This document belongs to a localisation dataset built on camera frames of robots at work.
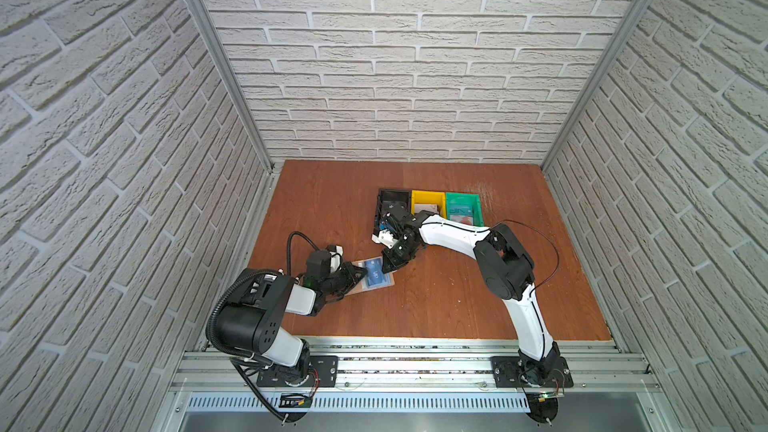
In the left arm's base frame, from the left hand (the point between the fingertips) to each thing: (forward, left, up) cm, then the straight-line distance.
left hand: (368, 268), depth 90 cm
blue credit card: (-2, -2, -1) cm, 3 cm away
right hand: (0, -5, 0) cm, 5 cm away
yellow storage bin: (+24, -21, +5) cm, 32 cm away
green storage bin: (+30, -38, -3) cm, 48 cm away
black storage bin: (+26, -8, 0) cm, 27 cm away
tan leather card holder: (-5, +2, -1) cm, 6 cm away
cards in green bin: (+20, -33, +1) cm, 38 cm away
